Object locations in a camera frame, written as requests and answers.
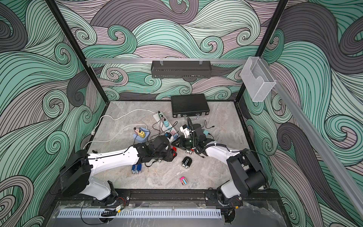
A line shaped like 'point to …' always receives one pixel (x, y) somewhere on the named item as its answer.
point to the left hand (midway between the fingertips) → (173, 152)
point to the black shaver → (186, 162)
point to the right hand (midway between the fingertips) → (170, 145)
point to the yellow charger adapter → (142, 134)
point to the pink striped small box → (183, 180)
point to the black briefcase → (190, 106)
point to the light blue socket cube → (140, 139)
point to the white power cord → (92, 131)
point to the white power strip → (159, 117)
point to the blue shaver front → (136, 169)
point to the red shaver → (174, 148)
